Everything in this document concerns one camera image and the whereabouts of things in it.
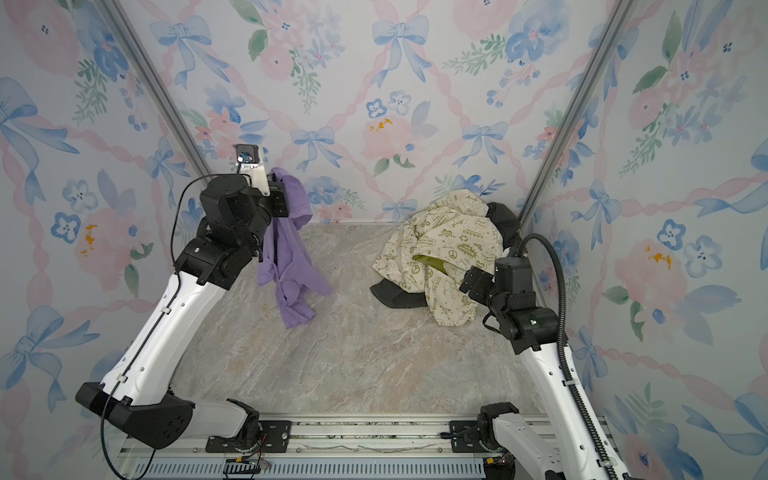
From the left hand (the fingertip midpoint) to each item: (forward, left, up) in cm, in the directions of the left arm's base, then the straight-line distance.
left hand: (272, 172), depth 63 cm
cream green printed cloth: (+10, -39, -37) cm, 54 cm away
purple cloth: (-4, +2, -25) cm, 25 cm away
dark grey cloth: (-2, -27, -46) cm, 53 cm away
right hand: (-10, -48, -23) cm, 54 cm away
